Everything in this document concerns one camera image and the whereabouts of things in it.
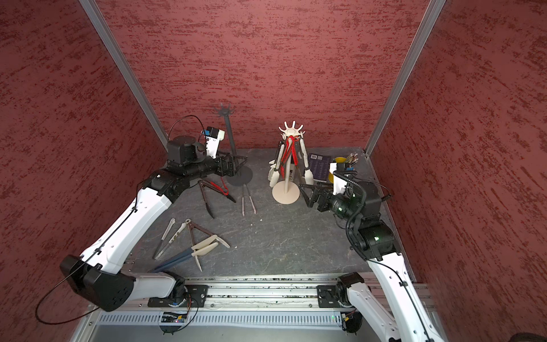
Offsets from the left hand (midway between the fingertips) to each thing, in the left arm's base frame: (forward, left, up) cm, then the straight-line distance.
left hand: (236, 161), depth 71 cm
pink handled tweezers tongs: (+3, +2, -32) cm, 32 cm away
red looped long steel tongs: (+5, -17, 0) cm, 18 cm away
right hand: (-11, -24, -2) cm, 26 cm away
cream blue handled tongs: (-21, +18, -31) cm, 41 cm away
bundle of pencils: (+17, -48, -17) cm, 54 cm away
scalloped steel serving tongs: (+3, -13, -11) cm, 17 cm away
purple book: (+26, -37, -33) cm, 56 cm away
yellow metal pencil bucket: (+22, -45, -24) cm, 56 cm away
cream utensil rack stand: (+9, -19, -33) cm, 39 cm away
